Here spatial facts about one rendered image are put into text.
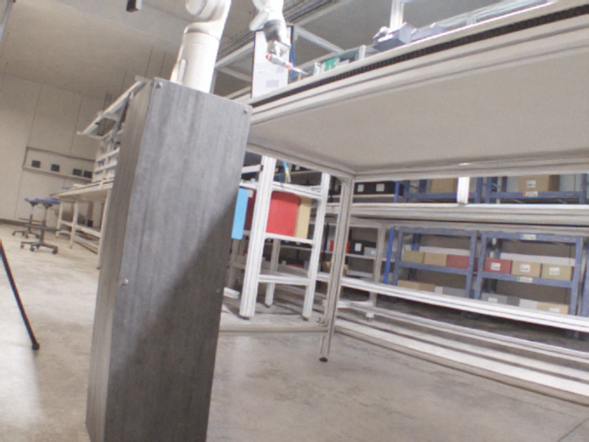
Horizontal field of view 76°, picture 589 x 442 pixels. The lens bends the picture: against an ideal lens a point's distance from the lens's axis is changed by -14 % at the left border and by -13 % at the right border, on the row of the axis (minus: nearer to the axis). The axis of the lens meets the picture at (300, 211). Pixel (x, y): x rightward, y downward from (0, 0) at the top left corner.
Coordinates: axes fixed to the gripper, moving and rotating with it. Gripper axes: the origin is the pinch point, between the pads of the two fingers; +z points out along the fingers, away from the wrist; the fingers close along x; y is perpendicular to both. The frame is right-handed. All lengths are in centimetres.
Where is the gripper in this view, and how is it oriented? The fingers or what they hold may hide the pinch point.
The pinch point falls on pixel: (275, 61)
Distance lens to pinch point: 134.4
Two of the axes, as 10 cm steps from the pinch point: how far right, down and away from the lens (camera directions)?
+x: -6.2, 4.3, 6.5
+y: 7.6, 1.6, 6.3
